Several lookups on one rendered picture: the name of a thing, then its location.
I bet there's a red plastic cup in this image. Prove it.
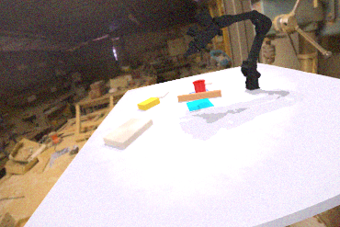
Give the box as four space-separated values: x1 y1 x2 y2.
193 79 206 93

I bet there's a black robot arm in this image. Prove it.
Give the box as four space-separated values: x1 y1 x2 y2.
186 9 272 91

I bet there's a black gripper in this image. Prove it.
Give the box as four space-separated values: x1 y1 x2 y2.
183 30 212 58

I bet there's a yellow rectangular block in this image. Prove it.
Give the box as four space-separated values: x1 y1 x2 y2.
137 97 160 110

